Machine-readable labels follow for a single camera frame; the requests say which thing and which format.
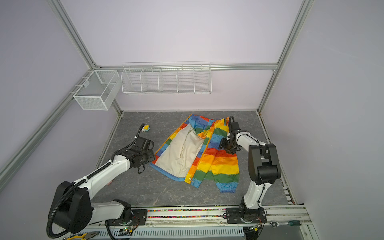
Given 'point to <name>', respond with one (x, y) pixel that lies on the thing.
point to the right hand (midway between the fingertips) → (223, 149)
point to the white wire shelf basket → (167, 79)
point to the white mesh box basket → (98, 90)
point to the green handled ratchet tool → (274, 224)
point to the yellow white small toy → (146, 128)
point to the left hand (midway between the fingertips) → (149, 158)
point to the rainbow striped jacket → (192, 152)
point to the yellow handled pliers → (82, 237)
